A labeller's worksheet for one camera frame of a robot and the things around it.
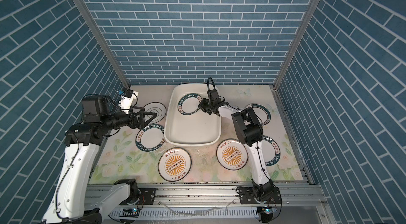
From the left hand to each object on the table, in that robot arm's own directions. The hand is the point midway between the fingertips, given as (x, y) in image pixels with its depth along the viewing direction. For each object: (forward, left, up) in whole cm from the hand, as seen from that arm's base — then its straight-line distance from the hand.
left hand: (149, 111), depth 66 cm
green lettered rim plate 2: (+29, -12, -31) cm, 43 cm away
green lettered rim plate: (+4, +9, -33) cm, 34 cm away
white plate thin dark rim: (+27, +10, -32) cm, 43 cm away
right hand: (+25, -17, -26) cm, 41 cm away
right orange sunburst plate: (-7, -38, -31) cm, 50 cm away
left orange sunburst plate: (-12, -7, -31) cm, 34 cm away
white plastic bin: (+14, -11, -33) cm, 37 cm away
